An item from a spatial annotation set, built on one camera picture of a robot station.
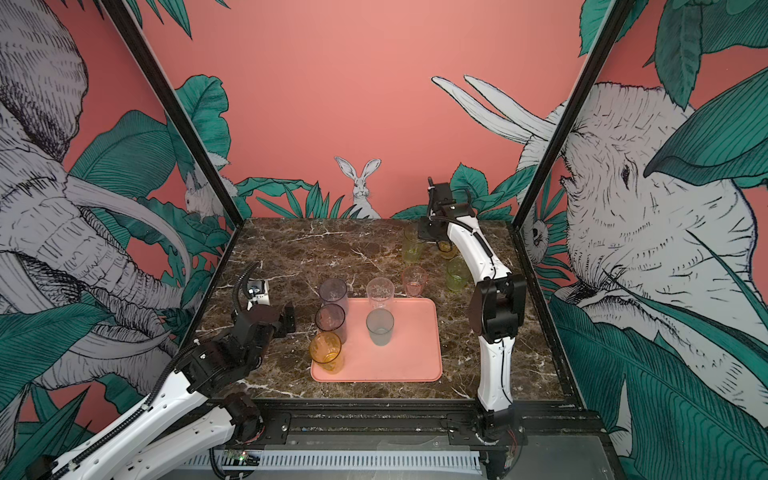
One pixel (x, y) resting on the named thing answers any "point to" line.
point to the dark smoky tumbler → (332, 317)
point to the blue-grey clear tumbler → (334, 291)
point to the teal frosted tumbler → (380, 323)
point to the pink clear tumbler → (415, 278)
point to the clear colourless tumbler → (380, 292)
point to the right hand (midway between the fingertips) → (422, 226)
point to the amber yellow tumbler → (325, 350)
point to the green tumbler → (458, 274)
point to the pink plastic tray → (413, 354)
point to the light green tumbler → (413, 248)
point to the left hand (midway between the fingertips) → (275, 302)
